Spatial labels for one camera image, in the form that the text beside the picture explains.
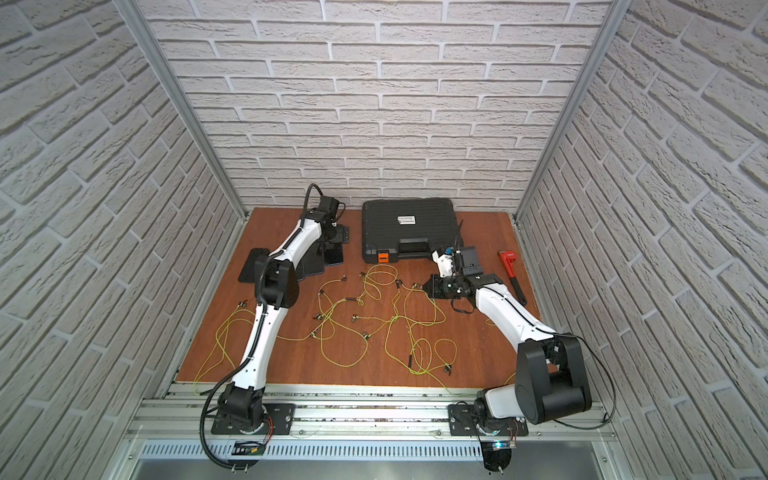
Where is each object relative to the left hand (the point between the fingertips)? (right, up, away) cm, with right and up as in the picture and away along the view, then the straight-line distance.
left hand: (342, 234), depth 112 cm
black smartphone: (-13, -9, -44) cm, 46 cm away
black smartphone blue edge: (+2, 0, -9) cm, 9 cm away
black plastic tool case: (+22, +2, -6) cm, 23 cm away
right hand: (+31, -17, -25) cm, 43 cm away
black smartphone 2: (-3, -8, -4) cm, 9 cm away
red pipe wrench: (+62, -9, -7) cm, 63 cm away
